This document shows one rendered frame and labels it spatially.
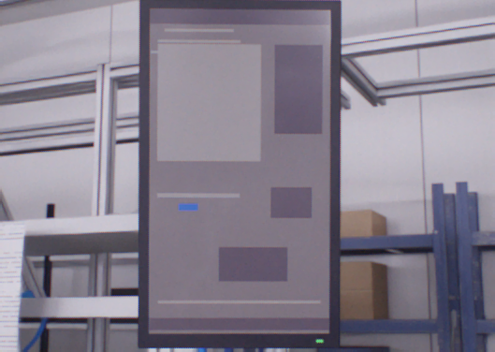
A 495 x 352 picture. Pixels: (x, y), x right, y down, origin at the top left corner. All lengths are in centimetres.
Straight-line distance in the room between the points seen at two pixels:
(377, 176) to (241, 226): 374
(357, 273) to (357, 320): 25
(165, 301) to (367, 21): 412
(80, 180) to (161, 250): 469
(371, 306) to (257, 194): 320
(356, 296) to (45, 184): 272
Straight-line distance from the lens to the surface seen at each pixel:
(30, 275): 281
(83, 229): 162
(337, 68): 113
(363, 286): 429
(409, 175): 478
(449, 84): 239
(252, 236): 112
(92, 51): 601
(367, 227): 432
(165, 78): 112
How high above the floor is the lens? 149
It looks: 11 degrees up
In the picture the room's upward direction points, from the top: straight up
